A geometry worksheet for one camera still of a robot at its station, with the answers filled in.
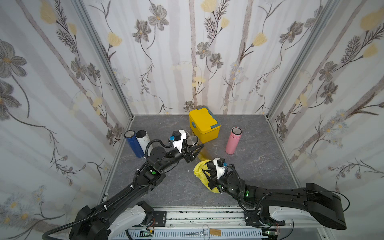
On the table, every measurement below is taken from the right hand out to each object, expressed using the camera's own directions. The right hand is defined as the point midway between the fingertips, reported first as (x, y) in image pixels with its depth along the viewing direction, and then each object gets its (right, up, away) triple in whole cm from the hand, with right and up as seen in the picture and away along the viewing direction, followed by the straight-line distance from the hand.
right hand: (204, 170), depth 72 cm
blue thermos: (-40, +16, +9) cm, 44 cm away
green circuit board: (-28, -31, 0) cm, 42 cm away
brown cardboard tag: (+5, -30, -1) cm, 31 cm away
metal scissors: (0, -29, 0) cm, 29 cm away
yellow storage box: (+1, +24, +25) cm, 34 cm away
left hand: (-3, +14, -8) cm, 17 cm away
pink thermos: (+18, +13, +15) cm, 27 cm away
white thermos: (-33, +14, +7) cm, 36 cm away
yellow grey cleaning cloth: (-2, -3, +1) cm, 3 cm away
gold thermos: (-6, +15, -10) cm, 19 cm away
